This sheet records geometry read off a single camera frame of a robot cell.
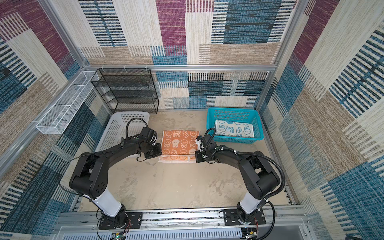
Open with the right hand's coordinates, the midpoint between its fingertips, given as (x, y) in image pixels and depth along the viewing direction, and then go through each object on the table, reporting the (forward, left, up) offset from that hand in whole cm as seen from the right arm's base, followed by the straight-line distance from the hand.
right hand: (198, 158), depth 92 cm
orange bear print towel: (+9, +12, -2) cm, 15 cm away
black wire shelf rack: (+47, +49, +17) cm, 69 cm away
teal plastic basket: (+30, -38, +4) cm, 49 cm away
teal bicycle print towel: (+21, -26, 0) cm, 33 cm away
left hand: (+4, +22, +3) cm, 22 cm away
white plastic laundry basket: (+29, +53, -1) cm, 61 cm away
